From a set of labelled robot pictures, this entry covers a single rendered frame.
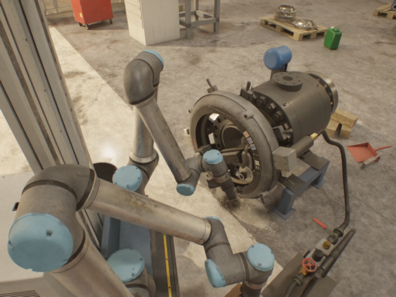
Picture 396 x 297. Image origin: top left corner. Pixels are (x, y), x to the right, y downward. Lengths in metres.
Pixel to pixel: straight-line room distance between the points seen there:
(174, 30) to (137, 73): 4.53
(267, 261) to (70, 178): 0.63
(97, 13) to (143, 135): 5.49
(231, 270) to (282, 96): 1.28
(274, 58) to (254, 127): 0.81
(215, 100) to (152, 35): 3.84
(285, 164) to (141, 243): 0.86
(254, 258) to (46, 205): 0.62
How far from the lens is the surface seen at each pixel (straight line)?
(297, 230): 2.25
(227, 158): 1.77
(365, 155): 3.16
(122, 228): 1.57
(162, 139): 1.18
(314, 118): 2.06
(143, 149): 1.45
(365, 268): 2.27
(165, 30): 5.51
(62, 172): 0.69
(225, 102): 1.62
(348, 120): 3.27
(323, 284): 2.09
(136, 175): 1.43
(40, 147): 0.83
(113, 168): 2.17
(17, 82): 0.76
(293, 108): 1.91
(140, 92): 1.08
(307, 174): 2.31
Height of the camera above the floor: 1.78
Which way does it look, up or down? 40 degrees down
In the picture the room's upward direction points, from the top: straight up
